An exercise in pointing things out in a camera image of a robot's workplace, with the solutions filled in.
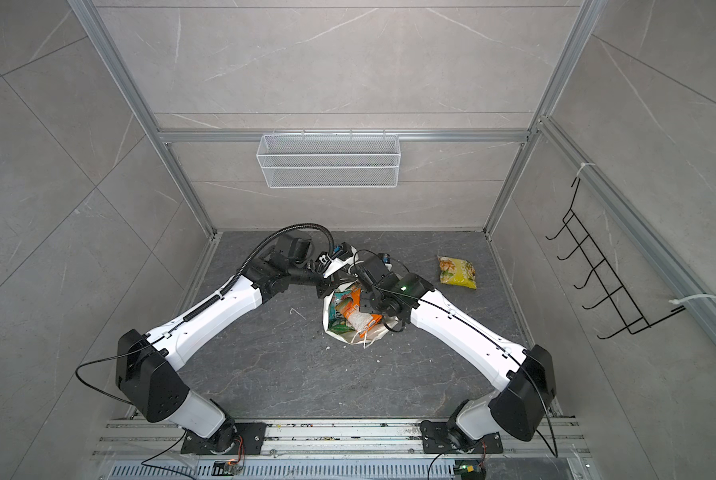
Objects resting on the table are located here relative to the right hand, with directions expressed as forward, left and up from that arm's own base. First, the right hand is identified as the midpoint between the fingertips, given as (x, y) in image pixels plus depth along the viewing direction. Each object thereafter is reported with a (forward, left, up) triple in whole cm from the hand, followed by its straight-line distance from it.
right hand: (369, 297), depth 79 cm
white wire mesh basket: (+48, +12, +11) cm, 51 cm away
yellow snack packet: (+19, -31, -14) cm, 39 cm away
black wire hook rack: (-2, -55, +12) cm, 56 cm away
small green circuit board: (-37, -23, -19) cm, 48 cm away
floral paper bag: (-10, -2, -1) cm, 10 cm away
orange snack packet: (-3, +3, -6) cm, 7 cm away
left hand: (+4, +4, +8) cm, 9 cm away
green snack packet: (-4, +9, -8) cm, 13 cm away
